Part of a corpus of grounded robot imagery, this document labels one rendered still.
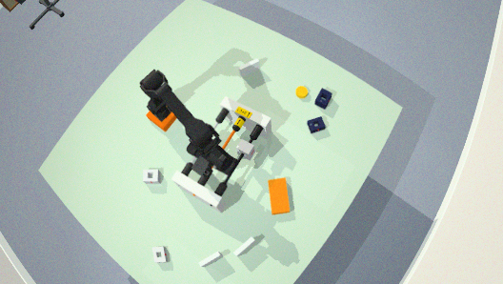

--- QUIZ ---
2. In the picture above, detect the yellow round disc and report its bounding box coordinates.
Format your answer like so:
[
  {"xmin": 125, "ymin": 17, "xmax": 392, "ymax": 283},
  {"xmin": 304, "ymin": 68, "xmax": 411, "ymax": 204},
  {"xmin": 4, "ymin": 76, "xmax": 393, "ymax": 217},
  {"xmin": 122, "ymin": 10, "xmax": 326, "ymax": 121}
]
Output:
[{"xmin": 295, "ymin": 86, "xmax": 308, "ymax": 98}]

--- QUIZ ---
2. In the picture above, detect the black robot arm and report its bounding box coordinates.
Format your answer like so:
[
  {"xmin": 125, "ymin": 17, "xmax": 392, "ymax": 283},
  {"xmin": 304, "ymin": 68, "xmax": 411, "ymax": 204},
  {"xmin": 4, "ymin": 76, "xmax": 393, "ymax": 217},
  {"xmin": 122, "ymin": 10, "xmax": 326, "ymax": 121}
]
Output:
[{"xmin": 140, "ymin": 69, "xmax": 233, "ymax": 178}]

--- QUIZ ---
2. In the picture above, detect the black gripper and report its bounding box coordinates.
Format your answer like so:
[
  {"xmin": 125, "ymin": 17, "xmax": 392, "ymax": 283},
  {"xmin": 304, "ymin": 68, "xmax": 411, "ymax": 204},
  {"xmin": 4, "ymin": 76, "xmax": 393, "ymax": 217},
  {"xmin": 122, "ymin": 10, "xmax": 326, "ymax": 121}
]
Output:
[{"xmin": 187, "ymin": 143, "xmax": 238, "ymax": 176}]

